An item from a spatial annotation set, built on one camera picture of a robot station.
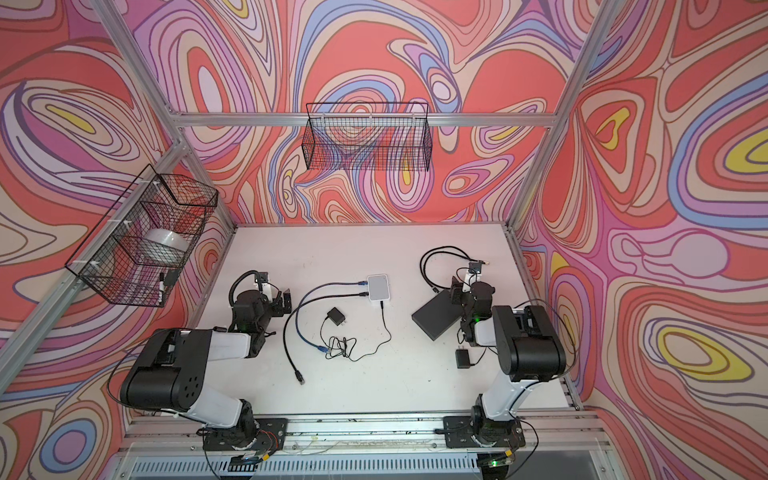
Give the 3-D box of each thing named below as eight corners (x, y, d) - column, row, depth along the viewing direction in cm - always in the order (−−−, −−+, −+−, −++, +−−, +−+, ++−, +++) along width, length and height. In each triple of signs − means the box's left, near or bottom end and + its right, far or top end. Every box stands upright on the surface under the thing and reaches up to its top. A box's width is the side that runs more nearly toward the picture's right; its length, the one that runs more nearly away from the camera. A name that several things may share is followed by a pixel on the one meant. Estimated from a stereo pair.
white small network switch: (366, 300, 99) (366, 297, 98) (367, 276, 106) (367, 273, 104) (390, 300, 99) (390, 297, 98) (390, 276, 106) (390, 273, 104)
